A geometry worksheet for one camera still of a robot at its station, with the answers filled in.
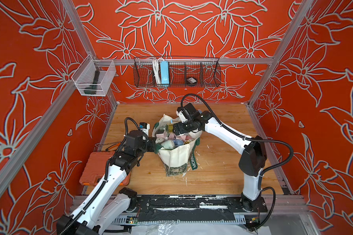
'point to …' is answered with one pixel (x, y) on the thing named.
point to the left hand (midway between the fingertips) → (155, 137)
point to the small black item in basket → (191, 81)
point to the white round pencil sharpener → (167, 144)
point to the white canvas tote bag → (176, 160)
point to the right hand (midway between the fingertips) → (178, 126)
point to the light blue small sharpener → (178, 142)
